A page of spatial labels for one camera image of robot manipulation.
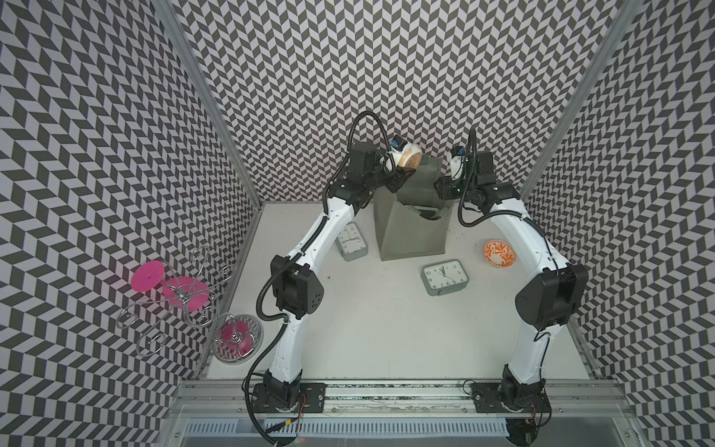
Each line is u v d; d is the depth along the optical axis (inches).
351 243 40.4
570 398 29.9
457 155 29.0
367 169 25.3
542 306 19.5
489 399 28.8
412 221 31.0
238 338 31.4
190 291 23.2
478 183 25.3
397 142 26.4
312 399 28.6
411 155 28.5
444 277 36.9
